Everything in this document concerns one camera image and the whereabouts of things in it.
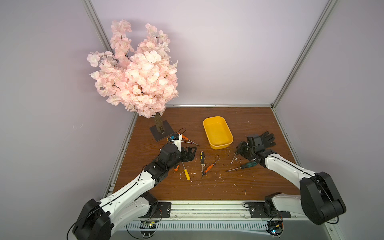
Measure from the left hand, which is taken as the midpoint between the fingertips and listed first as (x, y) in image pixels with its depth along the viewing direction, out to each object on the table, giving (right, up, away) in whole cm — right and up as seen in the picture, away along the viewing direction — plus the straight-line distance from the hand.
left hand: (193, 148), depth 79 cm
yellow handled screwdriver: (-4, -16, +5) cm, 18 cm away
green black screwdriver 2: (+32, -12, +8) cm, 35 cm away
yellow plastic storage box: (+17, +6, +25) cm, 31 cm away
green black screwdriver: (+26, -5, +9) cm, 28 cm away
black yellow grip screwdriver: (+5, -9, +11) cm, 15 cm away
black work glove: (+50, +1, +19) cm, 53 cm away
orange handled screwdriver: (+10, -13, +9) cm, 19 cm away
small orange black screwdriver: (-10, -14, +7) cm, 19 cm away
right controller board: (+40, -37, -9) cm, 55 cm away
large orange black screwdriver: (-6, +2, +21) cm, 22 cm away
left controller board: (-22, -36, -7) cm, 43 cm away
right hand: (+27, 0, +11) cm, 29 cm away
